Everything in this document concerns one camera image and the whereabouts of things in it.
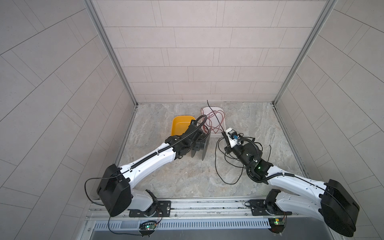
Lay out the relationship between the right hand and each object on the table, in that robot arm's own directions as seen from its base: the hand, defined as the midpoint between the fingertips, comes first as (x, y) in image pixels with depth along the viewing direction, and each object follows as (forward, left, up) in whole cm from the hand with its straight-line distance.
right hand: (222, 133), depth 75 cm
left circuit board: (-34, +37, -17) cm, 53 cm away
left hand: (+1, +12, -6) cm, 13 cm away
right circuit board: (-37, -22, -23) cm, 49 cm away
